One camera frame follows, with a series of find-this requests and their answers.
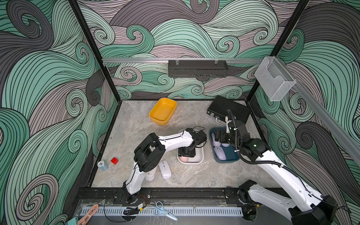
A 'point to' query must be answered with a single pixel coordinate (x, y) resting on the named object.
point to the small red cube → (114, 161)
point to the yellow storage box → (163, 110)
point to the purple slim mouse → (220, 153)
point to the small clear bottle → (103, 165)
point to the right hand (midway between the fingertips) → (219, 132)
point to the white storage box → (198, 159)
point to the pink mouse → (183, 159)
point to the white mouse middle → (150, 176)
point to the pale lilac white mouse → (165, 169)
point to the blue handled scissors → (159, 209)
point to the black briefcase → (220, 106)
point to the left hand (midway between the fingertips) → (187, 154)
